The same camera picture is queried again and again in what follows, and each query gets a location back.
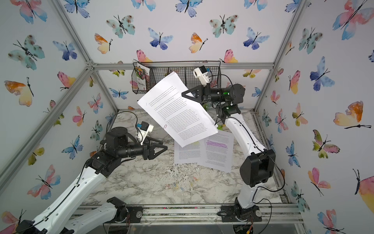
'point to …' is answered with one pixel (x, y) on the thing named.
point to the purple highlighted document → (217, 151)
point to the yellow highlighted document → (194, 153)
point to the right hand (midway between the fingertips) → (185, 98)
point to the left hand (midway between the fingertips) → (164, 145)
